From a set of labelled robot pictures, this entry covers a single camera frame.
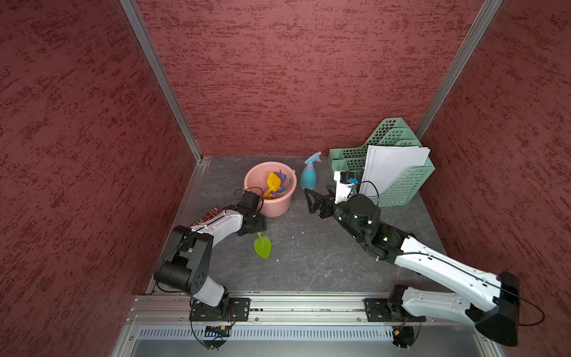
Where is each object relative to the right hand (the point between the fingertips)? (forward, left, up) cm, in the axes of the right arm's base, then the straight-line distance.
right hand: (313, 193), depth 69 cm
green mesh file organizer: (+13, -40, -20) cm, 46 cm away
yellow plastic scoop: (+18, +15, -17) cm, 29 cm away
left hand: (+2, +23, -29) cm, 37 cm away
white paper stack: (+20, -31, -8) cm, 37 cm away
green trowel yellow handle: (-4, +20, -30) cm, 36 cm away
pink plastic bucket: (+9, +14, -20) cm, 26 cm away
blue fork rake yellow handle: (+17, +10, -20) cm, 28 cm away
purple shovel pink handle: (+21, +11, -17) cm, 29 cm away
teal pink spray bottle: (+24, 0, -20) cm, 31 cm away
